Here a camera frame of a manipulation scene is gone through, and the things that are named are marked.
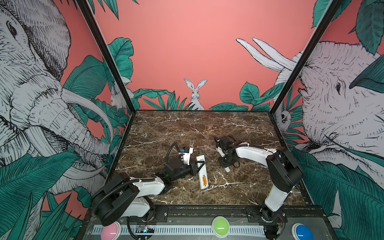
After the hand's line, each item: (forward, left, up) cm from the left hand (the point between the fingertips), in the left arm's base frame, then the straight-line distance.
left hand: (205, 162), depth 78 cm
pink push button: (-28, +46, -12) cm, 55 cm away
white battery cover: (+1, -15, -13) cm, 20 cm away
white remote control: (-4, +1, -4) cm, 6 cm away
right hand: (+6, -12, -13) cm, 18 cm away
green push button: (-28, -6, -11) cm, 31 cm away
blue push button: (-31, -43, -12) cm, 55 cm away
